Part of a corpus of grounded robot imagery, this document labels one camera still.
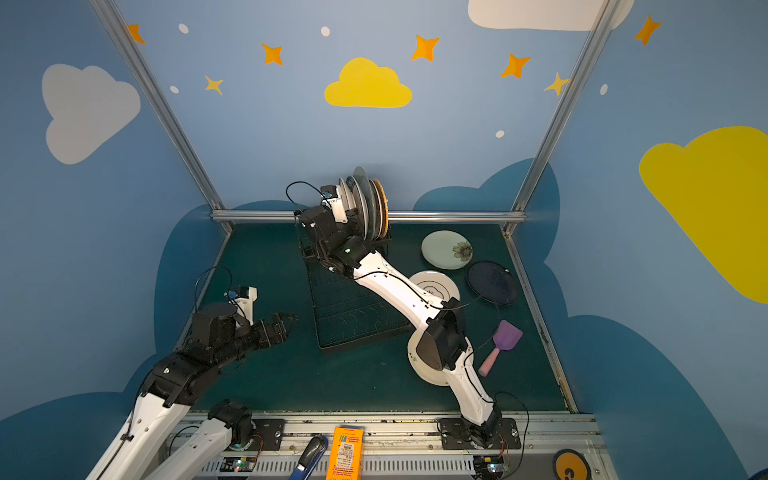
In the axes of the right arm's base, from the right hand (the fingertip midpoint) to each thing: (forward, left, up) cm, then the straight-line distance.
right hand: (354, 211), depth 78 cm
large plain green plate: (+5, -3, -1) cm, 6 cm away
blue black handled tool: (-52, +6, -29) cm, 60 cm away
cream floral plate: (-39, -18, -6) cm, 43 cm away
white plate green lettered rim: (+6, 0, 0) cm, 6 cm away
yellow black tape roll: (-50, -56, -35) cm, 83 cm away
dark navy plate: (+3, -46, -34) cm, 58 cm away
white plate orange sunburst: (+2, -6, 0) cm, 7 cm away
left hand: (-26, +15, -13) cm, 33 cm away
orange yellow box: (-51, -2, -29) cm, 59 cm away
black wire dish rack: (-13, +4, -33) cm, 35 cm away
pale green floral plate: (+18, -31, -34) cm, 50 cm away
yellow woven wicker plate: (+3, -8, -1) cm, 8 cm away
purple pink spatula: (-18, -47, -34) cm, 61 cm away
